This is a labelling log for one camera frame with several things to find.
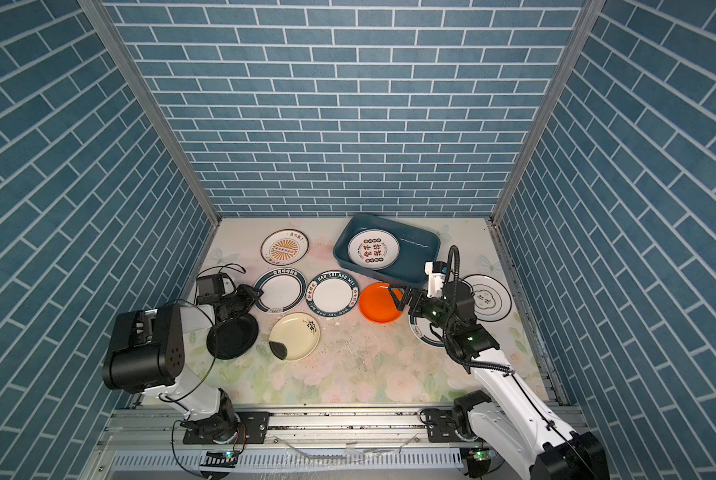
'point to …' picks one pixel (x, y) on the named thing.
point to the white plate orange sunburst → (283, 246)
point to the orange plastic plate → (378, 303)
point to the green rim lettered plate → (331, 294)
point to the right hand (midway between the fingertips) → (397, 286)
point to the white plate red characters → (373, 249)
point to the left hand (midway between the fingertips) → (260, 291)
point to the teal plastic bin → (408, 269)
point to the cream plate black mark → (293, 336)
